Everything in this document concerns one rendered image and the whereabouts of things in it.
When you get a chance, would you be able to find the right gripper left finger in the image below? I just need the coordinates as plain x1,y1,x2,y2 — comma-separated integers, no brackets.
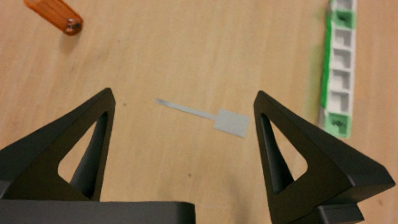
0,87,116,201

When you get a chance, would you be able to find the orange translucent pill bottle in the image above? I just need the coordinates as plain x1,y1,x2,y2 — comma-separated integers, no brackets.
25,0,85,36

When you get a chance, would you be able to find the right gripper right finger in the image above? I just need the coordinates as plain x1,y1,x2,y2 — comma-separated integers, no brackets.
253,90,396,224

